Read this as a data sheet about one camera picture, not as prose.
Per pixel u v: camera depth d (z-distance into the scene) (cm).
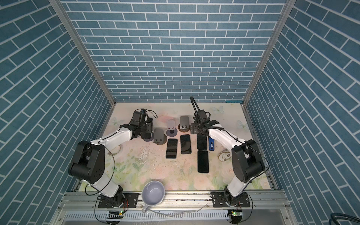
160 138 93
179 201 75
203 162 86
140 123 73
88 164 46
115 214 72
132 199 74
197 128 83
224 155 87
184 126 99
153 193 76
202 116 72
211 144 93
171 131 101
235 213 74
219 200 74
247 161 46
